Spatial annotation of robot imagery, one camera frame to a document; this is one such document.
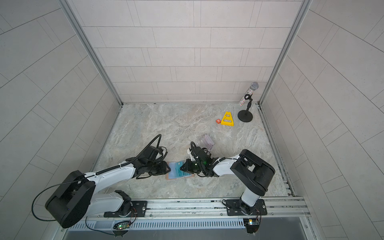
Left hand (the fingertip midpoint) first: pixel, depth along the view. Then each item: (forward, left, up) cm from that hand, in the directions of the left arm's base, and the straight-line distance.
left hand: (173, 169), depth 84 cm
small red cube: (+34, -28, +1) cm, 44 cm away
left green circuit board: (-26, +19, +5) cm, 32 cm away
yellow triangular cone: (+37, -35, 0) cm, 51 cm away
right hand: (-2, -4, +2) cm, 5 cm away
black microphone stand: (+39, -49, 0) cm, 62 cm away
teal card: (-3, -4, +2) cm, 6 cm away
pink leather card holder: (-4, 0, +1) cm, 4 cm away
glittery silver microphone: (+40, -47, +27) cm, 67 cm away
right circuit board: (-25, -39, +1) cm, 47 cm away
